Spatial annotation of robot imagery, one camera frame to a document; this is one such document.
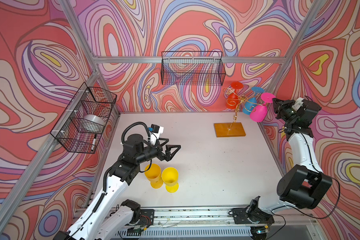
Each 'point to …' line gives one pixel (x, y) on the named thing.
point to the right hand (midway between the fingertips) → (272, 99)
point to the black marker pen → (94, 142)
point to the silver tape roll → (92, 124)
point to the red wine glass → (233, 99)
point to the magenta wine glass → (258, 113)
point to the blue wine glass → (250, 103)
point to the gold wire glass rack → (242, 98)
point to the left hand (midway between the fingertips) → (175, 144)
